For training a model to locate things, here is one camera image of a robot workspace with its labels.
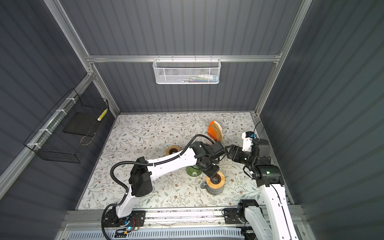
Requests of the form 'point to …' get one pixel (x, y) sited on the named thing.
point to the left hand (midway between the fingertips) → (213, 173)
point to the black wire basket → (64, 135)
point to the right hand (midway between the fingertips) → (233, 150)
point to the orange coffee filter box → (215, 130)
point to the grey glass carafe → (214, 191)
